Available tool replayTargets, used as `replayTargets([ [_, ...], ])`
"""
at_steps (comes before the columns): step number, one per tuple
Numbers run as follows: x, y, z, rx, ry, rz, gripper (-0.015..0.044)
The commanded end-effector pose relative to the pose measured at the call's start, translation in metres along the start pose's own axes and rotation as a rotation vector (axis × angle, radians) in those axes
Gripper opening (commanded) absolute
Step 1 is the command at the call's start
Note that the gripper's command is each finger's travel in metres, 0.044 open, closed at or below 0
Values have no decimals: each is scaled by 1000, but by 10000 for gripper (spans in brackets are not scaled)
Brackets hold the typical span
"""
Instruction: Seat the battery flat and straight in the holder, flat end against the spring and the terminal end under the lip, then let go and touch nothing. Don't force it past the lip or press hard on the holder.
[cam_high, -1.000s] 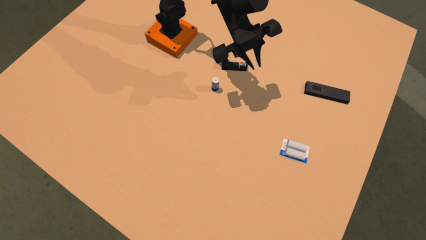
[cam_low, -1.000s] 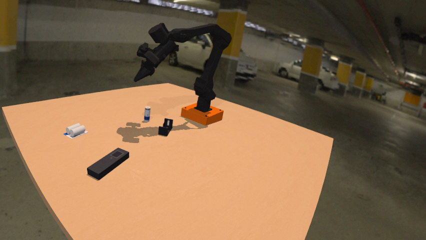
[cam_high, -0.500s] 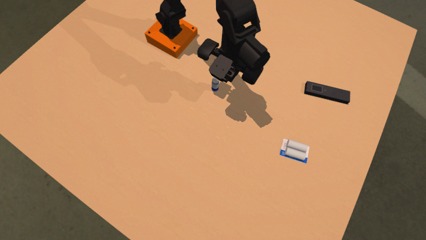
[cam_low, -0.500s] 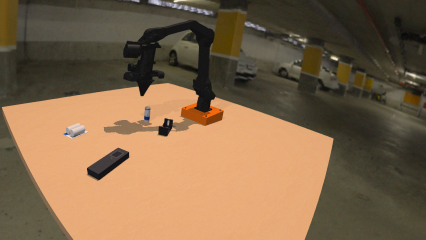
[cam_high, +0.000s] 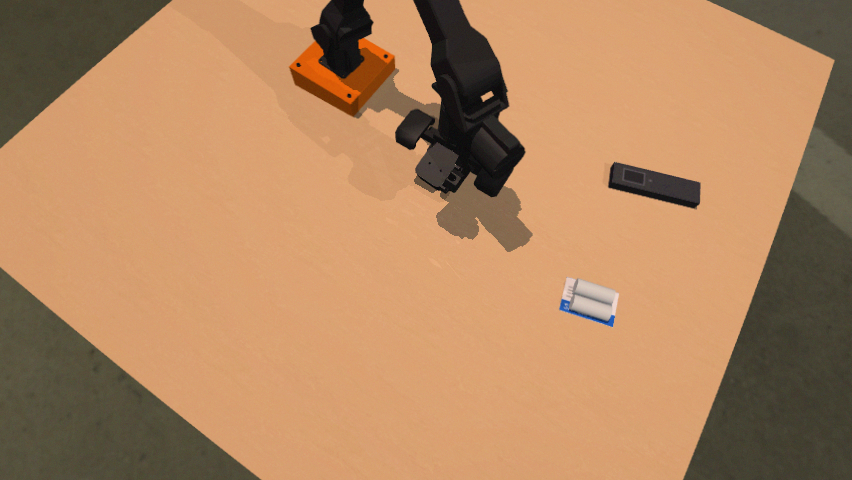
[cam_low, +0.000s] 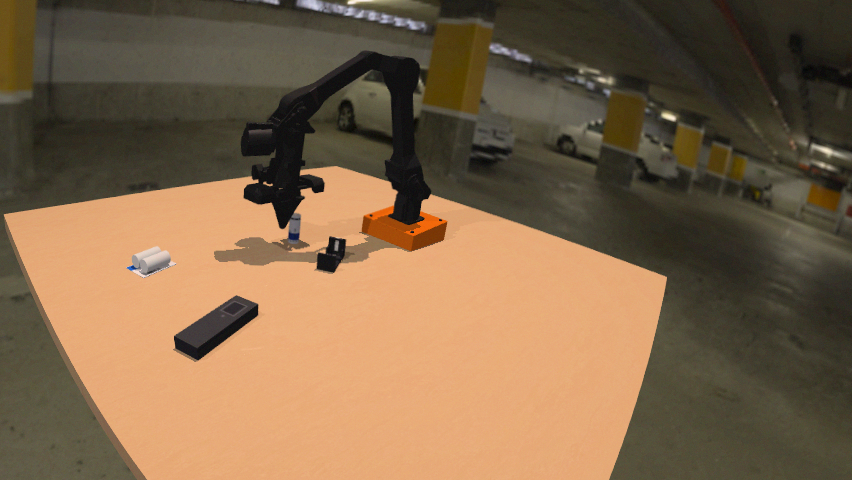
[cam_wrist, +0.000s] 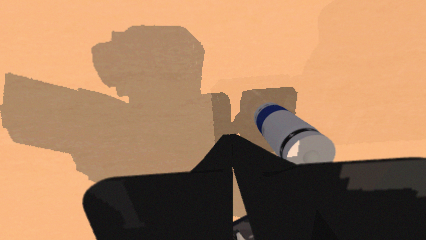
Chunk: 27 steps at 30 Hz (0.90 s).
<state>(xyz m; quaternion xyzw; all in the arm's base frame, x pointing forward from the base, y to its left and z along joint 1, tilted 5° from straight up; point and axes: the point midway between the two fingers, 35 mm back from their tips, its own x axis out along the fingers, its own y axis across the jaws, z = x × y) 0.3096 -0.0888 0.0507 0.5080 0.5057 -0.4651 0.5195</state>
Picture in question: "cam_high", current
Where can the blister pack of two batteries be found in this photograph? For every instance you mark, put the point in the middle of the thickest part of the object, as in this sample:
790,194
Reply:
589,300

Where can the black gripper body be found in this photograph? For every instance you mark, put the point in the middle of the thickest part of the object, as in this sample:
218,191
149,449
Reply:
415,126

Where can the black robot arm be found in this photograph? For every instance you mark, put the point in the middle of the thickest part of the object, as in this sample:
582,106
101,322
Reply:
465,69

